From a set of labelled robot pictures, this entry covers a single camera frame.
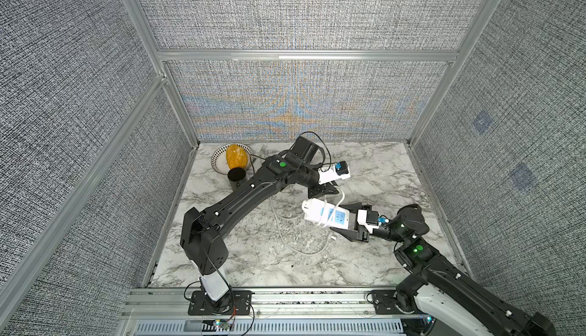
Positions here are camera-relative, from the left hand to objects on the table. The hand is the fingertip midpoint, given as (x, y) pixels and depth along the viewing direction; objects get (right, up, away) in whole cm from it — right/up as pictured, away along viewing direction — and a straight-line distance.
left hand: (339, 185), depth 73 cm
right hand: (-3, -6, -9) cm, 12 cm away
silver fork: (-30, +14, +44) cm, 55 cm away
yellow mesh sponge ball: (-41, +10, +34) cm, 54 cm away
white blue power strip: (-10, -5, -13) cm, 17 cm away
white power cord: (-8, -9, -14) cm, 18 cm away
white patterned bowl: (-50, +9, +38) cm, 64 cm away
